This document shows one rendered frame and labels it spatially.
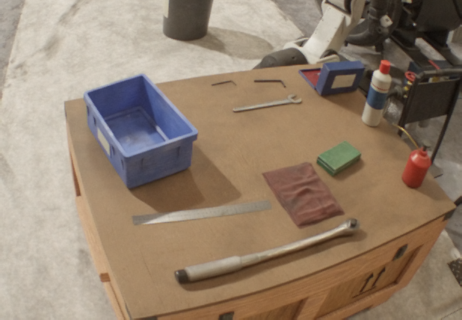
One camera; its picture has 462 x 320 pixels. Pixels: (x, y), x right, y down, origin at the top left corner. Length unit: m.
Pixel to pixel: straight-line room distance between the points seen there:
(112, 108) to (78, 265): 0.56
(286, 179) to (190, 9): 1.61
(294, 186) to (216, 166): 0.20
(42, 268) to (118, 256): 0.63
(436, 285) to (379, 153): 0.66
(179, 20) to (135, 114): 1.38
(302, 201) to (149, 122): 0.48
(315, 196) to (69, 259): 0.87
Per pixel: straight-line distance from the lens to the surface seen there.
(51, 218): 1.83
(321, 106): 1.62
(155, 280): 1.07
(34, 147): 2.14
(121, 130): 1.41
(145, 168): 1.21
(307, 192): 1.28
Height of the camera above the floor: 1.35
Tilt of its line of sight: 39 degrees down
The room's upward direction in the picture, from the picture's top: 9 degrees clockwise
